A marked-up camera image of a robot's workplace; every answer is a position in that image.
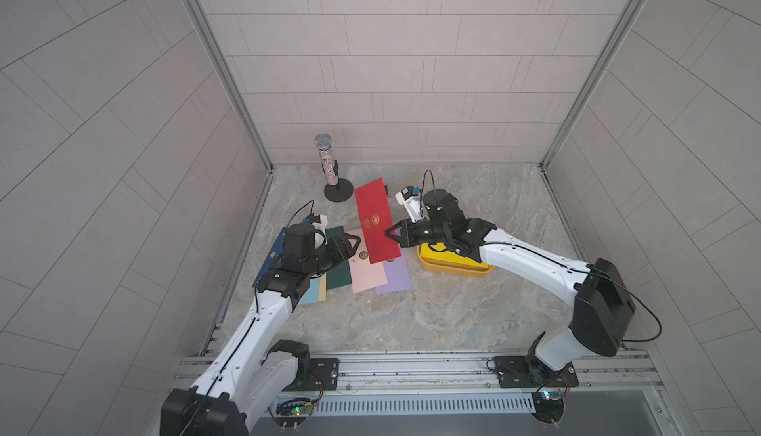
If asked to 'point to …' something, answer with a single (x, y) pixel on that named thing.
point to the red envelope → (377, 217)
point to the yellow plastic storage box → (452, 268)
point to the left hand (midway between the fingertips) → (359, 241)
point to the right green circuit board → (548, 406)
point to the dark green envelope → (340, 275)
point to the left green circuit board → (290, 411)
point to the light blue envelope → (311, 295)
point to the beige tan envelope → (322, 288)
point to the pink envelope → (364, 274)
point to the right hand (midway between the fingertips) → (385, 235)
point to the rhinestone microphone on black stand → (337, 189)
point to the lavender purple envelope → (397, 274)
